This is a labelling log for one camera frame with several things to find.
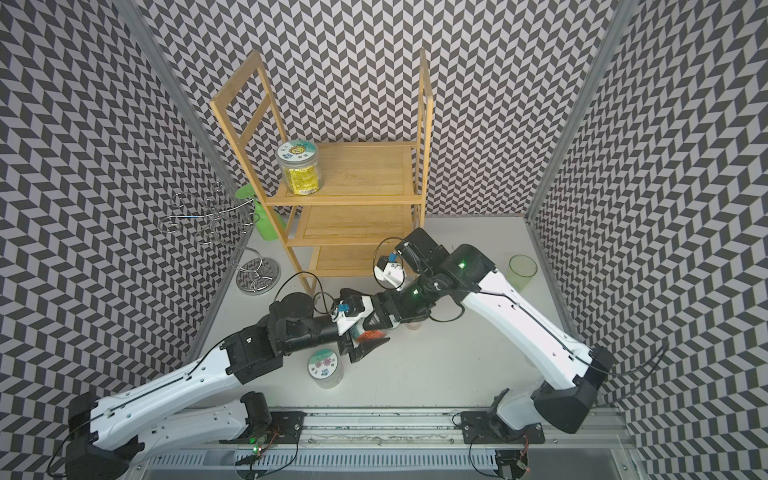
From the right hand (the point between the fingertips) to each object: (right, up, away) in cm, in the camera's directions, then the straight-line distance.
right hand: (384, 331), depth 61 cm
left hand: (-1, +1, +3) cm, 4 cm away
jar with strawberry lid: (-5, 0, -1) cm, 5 cm away
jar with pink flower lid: (-16, -13, +13) cm, 25 cm away
